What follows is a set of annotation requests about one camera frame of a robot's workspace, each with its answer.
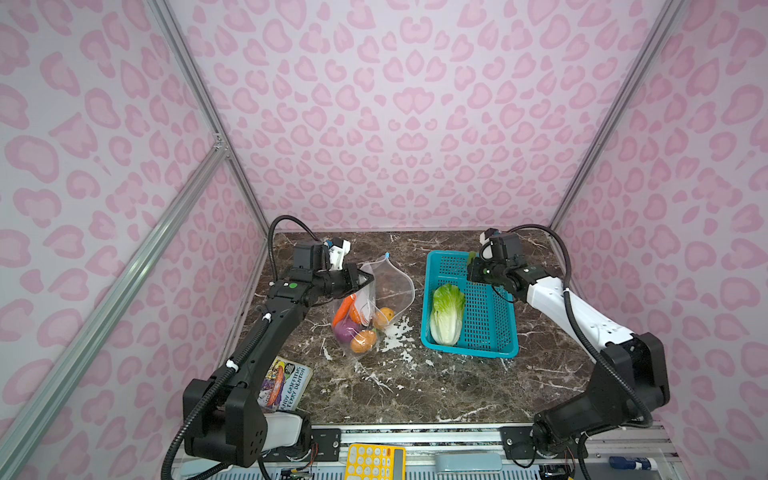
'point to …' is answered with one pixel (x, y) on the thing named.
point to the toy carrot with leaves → (343, 309)
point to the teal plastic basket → (489, 324)
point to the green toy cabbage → (446, 315)
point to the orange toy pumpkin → (354, 313)
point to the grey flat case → (468, 461)
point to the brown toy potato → (363, 341)
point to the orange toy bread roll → (383, 316)
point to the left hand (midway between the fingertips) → (375, 273)
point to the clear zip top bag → (361, 318)
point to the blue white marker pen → (641, 463)
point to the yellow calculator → (375, 462)
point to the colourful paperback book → (283, 385)
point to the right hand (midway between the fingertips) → (469, 264)
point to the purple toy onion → (344, 331)
